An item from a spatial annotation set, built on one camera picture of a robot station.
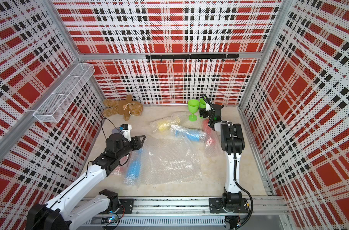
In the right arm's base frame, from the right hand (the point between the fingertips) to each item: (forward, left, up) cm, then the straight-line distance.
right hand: (206, 104), depth 108 cm
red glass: (-25, 0, -3) cm, 25 cm away
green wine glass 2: (-5, +4, +5) cm, 8 cm away
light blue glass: (-27, +11, -2) cm, 29 cm away
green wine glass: (-5, +10, +4) cm, 12 cm away
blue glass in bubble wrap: (-50, +45, -2) cm, 68 cm away
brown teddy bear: (0, +62, -3) cm, 62 cm away
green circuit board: (-72, +54, -8) cm, 90 cm away
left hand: (-34, +40, +8) cm, 53 cm away
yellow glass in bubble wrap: (-18, +31, -2) cm, 36 cm away
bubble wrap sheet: (-41, +29, -8) cm, 51 cm away
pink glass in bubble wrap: (-49, +53, -4) cm, 72 cm away
